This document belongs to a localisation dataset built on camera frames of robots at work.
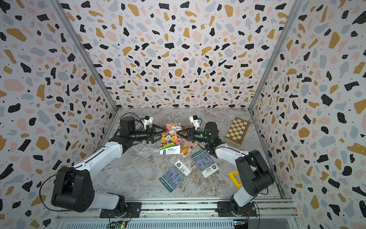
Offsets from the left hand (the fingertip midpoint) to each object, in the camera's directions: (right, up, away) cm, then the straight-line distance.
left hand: (165, 133), depth 77 cm
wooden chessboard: (+48, -1, +28) cm, 56 cm away
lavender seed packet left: (+5, -25, +9) cm, 28 cm away
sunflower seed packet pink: (+11, -10, +21) cm, 26 cm away
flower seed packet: (+3, -4, 0) cm, 5 cm away
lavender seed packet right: (+23, -20, +15) cm, 34 cm away
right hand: (+7, -1, -1) cm, 7 cm away
